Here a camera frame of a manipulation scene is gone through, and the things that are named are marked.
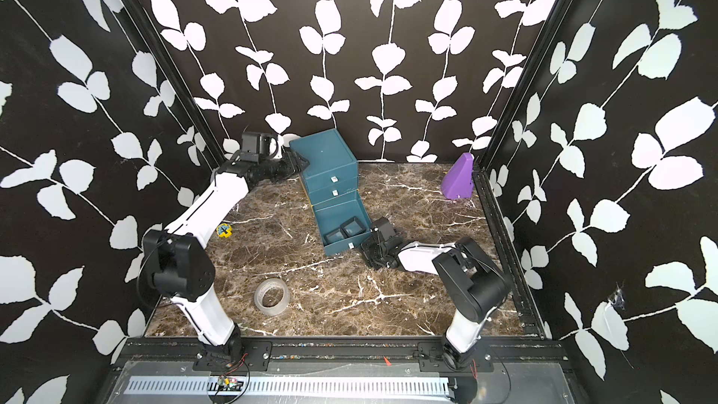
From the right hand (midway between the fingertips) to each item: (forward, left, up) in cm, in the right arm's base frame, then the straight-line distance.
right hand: (351, 245), depth 92 cm
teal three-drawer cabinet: (+16, +7, +15) cm, 23 cm away
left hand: (+18, +14, +22) cm, 32 cm away
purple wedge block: (+25, -40, +4) cm, 47 cm away
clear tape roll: (-15, +27, -1) cm, 31 cm away
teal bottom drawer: (+16, +8, -3) cm, 18 cm away
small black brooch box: (+6, +7, -4) cm, 10 cm away
